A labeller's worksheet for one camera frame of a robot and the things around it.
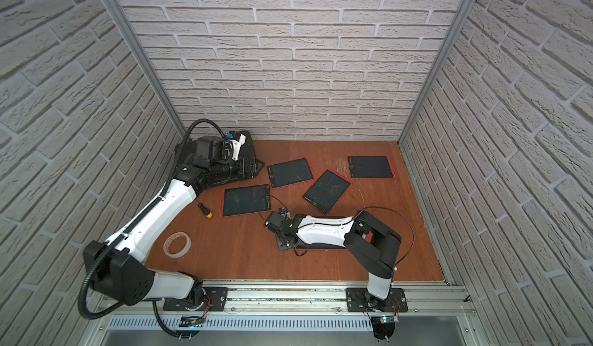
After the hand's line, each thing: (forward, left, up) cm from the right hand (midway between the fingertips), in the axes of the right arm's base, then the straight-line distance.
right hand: (290, 239), depth 88 cm
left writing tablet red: (+18, +19, +1) cm, 27 cm away
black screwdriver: (+13, +34, +3) cm, 37 cm away
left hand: (+19, +9, +27) cm, 34 cm away
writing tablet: (+20, -17, +1) cm, 26 cm away
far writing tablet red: (+32, -1, +1) cm, 32 cm away
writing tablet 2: (+34, -40, -1) cm, 53 cm away
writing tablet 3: (-14, -9, +30) cm, 34 cm away
